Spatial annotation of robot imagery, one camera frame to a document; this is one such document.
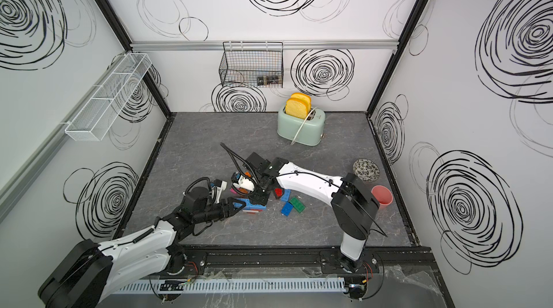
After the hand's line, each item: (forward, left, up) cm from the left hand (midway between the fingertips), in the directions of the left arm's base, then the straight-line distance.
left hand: (242, 208), depth 81 cm
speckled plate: (+20, -53, -3) cm, 57 cm away
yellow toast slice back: (+44, -25, +18) cm, 54 cm away
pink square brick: (-1, +1, +17) cm, 17 cm away
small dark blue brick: (+5, 0, +16) cm, 17 cm away
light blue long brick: (+1, -3, +1) cm, 3 cm away
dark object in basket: (+43, -6, +27) cm, 51 cm away
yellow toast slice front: (+40, -21, +15) cm, 47 cm away
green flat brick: (+4, -22, -4) cm, 22 cm away
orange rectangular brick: (+6, -3, +17) cm, 18 cm away
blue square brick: (+1, -17, -3) cm, 18 cm away
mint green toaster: (+36, -18, +7) cm, 41 cm away
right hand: (+3, -5, +2) cm, 6 cm away
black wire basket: (+80, +3, +11) cm, 80 cm away
